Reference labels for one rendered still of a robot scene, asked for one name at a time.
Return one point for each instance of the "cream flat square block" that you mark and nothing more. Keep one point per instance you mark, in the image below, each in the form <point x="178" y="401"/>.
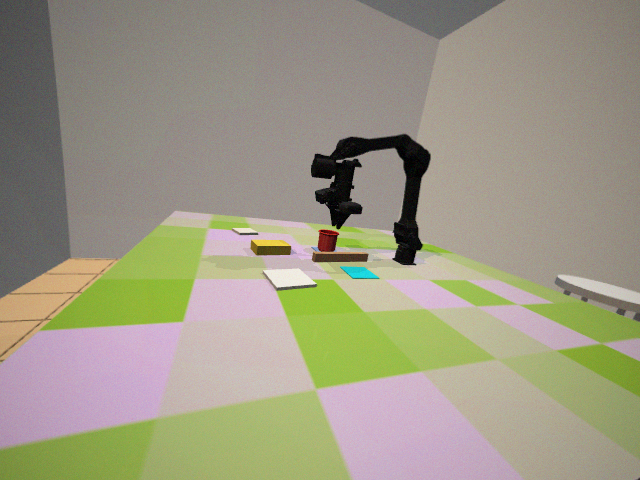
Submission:
<point x="244" y="231"/>

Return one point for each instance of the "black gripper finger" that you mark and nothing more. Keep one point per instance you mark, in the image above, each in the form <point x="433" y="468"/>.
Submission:
<point x="341" y="218"/>
<point x="332" y="213"/>

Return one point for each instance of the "white flat square pad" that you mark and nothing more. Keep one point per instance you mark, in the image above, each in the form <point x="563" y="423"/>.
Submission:
<point x="287" y="279"/>

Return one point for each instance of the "yellow flat block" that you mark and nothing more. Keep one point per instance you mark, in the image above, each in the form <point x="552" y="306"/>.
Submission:
<point x="270" y="247"/>

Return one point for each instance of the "tan wooden plank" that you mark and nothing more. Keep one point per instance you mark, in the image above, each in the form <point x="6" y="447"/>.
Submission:
<point x="340" y="257"/>

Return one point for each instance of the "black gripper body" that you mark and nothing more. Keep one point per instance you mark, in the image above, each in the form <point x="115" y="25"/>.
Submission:
<point x="345" y="204"/>

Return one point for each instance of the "red cup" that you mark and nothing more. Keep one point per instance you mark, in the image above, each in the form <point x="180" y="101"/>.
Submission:
<point x="327" y="240"/>

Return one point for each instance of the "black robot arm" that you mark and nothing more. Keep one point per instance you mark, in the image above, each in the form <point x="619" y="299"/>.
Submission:
<point x="416" y="161"/>

